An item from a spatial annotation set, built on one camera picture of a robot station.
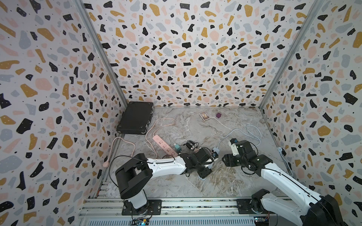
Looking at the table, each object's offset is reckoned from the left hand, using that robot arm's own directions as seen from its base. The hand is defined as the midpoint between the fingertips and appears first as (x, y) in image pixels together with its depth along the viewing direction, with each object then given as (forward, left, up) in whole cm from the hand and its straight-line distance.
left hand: (210, 166), depth 83 cm
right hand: (+4, -10, +2) cm, 11 cm away
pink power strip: (+16, +29, -3) cm, 33 cm away
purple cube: (+46, -12, -5) cm, 48 cm away
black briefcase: (+40, +53, -2) cm, 67 cm away
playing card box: (+44, 0, -4) cm, 44 cm away
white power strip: (+13, -6, -4) cm, 15 cm away
